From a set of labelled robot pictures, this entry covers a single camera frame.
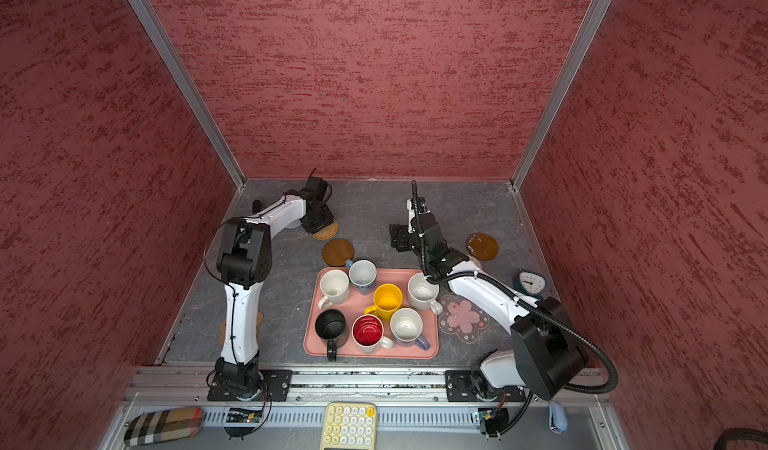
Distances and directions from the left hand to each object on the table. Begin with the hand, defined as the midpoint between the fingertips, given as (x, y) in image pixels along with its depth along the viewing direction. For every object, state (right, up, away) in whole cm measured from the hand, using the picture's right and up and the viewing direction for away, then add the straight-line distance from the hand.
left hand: (327, 228), depth 105 cm
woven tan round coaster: (0, -2, -2) cm, 2 cm away
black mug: (+6, -25, -24) cm, 36 cm away
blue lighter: (-27, +8, +3) cm, 28 cm away
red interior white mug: (+17, -28, -23) cm, 40 cm away
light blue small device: (+63, -42, -37) cm, 84 cm away
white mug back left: (+6, -16, -18) cm, 25 cm away
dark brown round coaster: (+4, -8, -4) cm, 10 cm away
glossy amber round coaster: (+55, -6, -4) cm, 55 cm away
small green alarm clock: (+66, -16, -17) cm, 70 cm away
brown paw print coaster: (-7, -20, -39) cm, 44 cm away
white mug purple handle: (+28, -27, -22) cm, 44 cm away
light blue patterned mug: (+14, -13, -16) cm, 25 cm away
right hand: (+25, 0, -20) cm, 32 cm away
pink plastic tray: (+12, -22, -18) cm, 31 cm away
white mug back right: (+33, -20, -15) cm, 41 cm away
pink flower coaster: (+45, -26, -18) cm, 55 cm away
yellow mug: (+22, -20, -18) cm, 35 cm away
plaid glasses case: (-29, -43, -38) cm, 64 cm away
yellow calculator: (+14, -44, -37) cm, 59 cm away
